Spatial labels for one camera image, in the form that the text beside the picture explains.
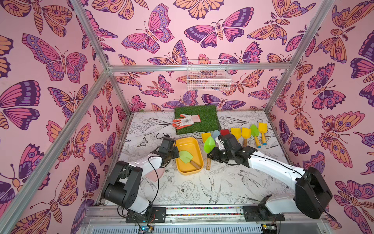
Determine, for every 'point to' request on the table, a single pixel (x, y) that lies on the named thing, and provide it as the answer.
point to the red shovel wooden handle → (224, 131)
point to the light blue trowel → (215, 133)
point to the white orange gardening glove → (186, 121)
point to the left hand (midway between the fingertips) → (177, 150)
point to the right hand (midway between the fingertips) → (205, 157)
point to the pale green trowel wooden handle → (186, 157)
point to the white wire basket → (208, 75)
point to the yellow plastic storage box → (191, 144)
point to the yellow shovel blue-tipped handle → (205, 136)
